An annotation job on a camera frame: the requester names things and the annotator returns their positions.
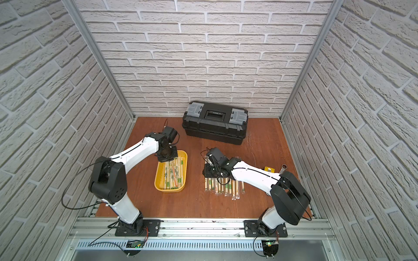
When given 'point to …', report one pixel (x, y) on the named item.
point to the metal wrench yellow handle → (284, 167)
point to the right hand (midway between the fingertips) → (206, 172)
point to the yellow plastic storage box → (170, 176)
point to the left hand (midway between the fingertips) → (175, 155)
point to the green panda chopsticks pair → (243, 187)
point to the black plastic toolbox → (214, 123)
